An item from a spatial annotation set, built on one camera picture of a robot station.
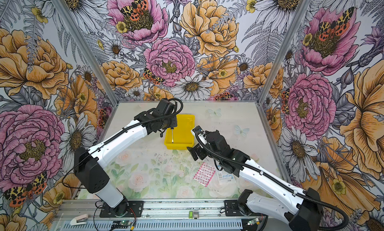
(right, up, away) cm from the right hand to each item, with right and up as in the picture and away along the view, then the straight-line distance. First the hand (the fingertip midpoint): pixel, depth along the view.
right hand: (196, 145), depth 75 cm
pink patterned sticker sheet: (+4, -18, +11) cm, 22 cm away
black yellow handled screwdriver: (-13, +8, +7) cm, 17 cm away
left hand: (-14, +10, +8) cm, 19 cm away
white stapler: (-54, -33, -4) cm, 64 cm away
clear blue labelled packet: (+16, -20, +10) cm, 27 cm away
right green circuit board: (+26, -36, -3) cm, 44 cm away
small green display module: (-2, -31, -4) cm, 31 cm away
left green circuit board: (-34, -35, -3) cm, 50 cm away
